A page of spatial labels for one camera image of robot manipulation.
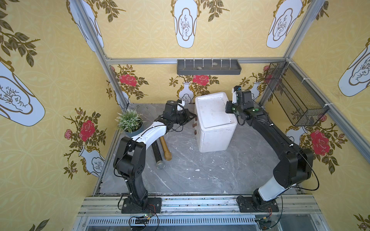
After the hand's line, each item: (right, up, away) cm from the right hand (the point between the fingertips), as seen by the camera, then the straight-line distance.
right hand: (222, 105), depth 85 cm
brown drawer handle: (-17, -12, +6) cm, 21 cm away
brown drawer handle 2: (-15, -17, +12) cm, 26 cm away
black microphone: (-37, -35, 0) cm, 51 cm away
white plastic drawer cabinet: (-6, -13, -10) cm, 17 cm away
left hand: (-16, -6, +1) cm, 17 cm away
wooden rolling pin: (-33, -31, +4) cm, 46 cm away
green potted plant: (-56, -10, +3) cm, 57 cm away
